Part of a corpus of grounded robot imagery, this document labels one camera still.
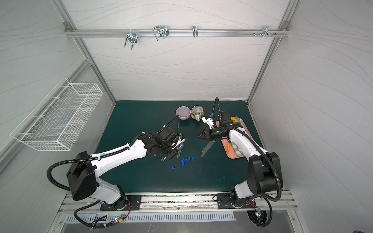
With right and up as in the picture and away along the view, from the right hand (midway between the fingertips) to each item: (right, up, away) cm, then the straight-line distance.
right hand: (198, 137), depth 82 cm
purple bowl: (-9, +14, +27) cm, 32 cm away
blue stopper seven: (-3, -15, +6) cm, 16 cm away
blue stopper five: (-7, -16, +6) cm, 18 cm away
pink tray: (+22, -13, +9) cm, 27 cm away
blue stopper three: (-10, -16, +5) cm, 19 cm away
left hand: (-13, -8, -1) cm, 15 cm away
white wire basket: (-68, +9, -14) cm, 70 cm away
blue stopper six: (-5, -15, +6) cm, 17 cm away
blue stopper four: (-9, -15, +6) cm, 18 cm away
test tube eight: (-19, -12, -3) cm, 23 cm away
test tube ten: (+7, -10, +11) cm, 17 cm away
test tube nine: (+5, -9, +11) cm, 16 cm away
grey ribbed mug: (+1, +15, +29) cm, 32 cm away
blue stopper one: (-15, -19, +2) cm, 24 cm away
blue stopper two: (-9, -17, +4) cm, 20 cm away
